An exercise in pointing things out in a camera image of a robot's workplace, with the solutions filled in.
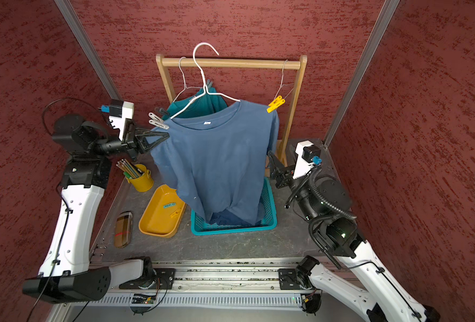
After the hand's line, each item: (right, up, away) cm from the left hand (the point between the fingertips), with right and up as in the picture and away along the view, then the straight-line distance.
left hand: (167, 140), depth 54 cm
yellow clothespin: (-11, -30, +36) cm, 48 cm away
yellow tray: (-16, -31, +37) cm, 51 cm away
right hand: (+30, -4, +2) cm, 30 cm away
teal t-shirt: (+4, +21, +37) cm, 43 cm away
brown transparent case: (-30, -35, +29) cm, 55 cm away
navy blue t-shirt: (+13, -30, +30) cm, 45 cm away
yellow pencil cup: (-29, -17, +43) cm, 55 cm away
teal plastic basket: (+2, -34, +30) cm, 45 cm away
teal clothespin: (-15, -27, +39) cm, 50 cm away
